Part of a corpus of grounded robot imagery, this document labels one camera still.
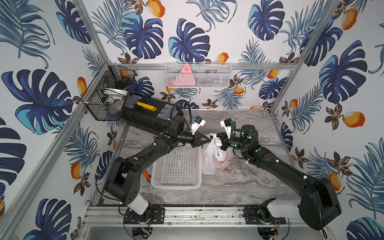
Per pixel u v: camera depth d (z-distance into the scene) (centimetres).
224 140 68
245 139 61
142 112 96
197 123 70
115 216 75
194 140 69
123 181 44
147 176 86
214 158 75
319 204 41
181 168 90
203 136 73
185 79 90
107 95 90
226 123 68
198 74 93
